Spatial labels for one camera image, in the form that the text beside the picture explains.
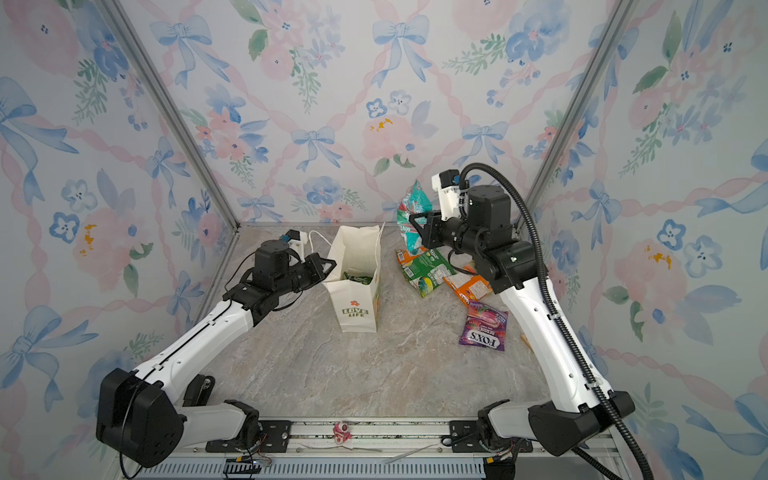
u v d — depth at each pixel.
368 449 0.73
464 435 0.74
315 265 0.69
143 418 0.40
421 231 0.62
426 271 1.02
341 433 0.71
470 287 1.00
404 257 1.07
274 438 0.74
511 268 0.43
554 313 0.41
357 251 0.87
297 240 0.73
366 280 0.93
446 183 0.55
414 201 0.60
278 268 0.62
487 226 0.46
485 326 0.90
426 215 0.59
